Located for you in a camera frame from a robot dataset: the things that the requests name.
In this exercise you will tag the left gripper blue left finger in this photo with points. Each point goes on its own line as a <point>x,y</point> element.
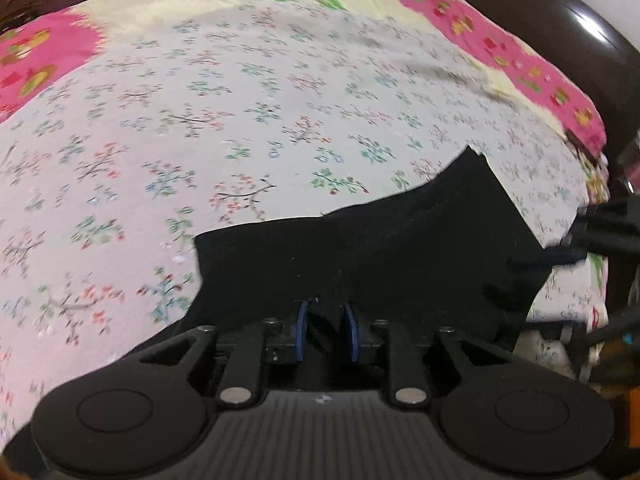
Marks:
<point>301,330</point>

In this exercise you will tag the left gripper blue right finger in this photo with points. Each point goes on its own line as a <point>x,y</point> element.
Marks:
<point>353,332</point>

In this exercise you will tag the black pants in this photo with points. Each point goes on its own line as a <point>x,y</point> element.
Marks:
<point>452,252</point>

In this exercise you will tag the dark wooden footboard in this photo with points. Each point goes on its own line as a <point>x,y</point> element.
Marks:
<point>594,55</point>

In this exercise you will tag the floral patchwork bed quilt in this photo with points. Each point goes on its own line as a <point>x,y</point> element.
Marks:
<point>130,126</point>

